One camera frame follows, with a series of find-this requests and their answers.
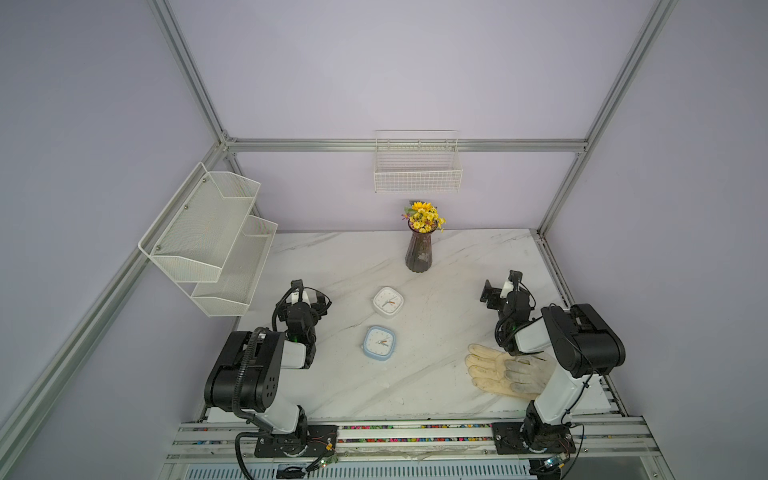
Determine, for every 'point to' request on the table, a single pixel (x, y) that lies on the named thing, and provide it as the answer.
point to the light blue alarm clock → (379, 342)
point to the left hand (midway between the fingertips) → (301, 297)
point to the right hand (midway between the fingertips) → (503, 286)
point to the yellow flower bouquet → (423, 217)
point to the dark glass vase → (419, 255)
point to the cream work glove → (523, 376)
